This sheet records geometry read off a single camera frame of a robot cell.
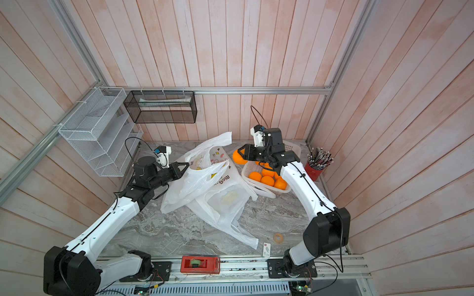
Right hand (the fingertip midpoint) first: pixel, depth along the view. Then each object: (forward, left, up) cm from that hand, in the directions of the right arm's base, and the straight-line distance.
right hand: (241, 150), depth 80 cm
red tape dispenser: (-41, +16, -22) cm, 49 cm away
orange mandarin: (-4, +1, -1) cm, 5 cm away
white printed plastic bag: (-2, +16, -6) cm, 17 cm away
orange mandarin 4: (-4, -21, -21) cm, 30 cm away
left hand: (-8, +22, -3) cm, 23 cm away
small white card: (-34, -11, -26) cm, 45 cm away
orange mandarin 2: (-1, -14, -22) cm, 26 cm away
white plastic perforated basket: (-9, -9, -18) cm, 22 cm away
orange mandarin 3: (+2, -8, -23) cm, 24 cm away
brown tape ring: (-28, -18, -27) cm, 43 cm away
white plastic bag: (-13, +8, -26) cm, 30 cm away
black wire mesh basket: (+35, +46, -1) cm, 58 cm away
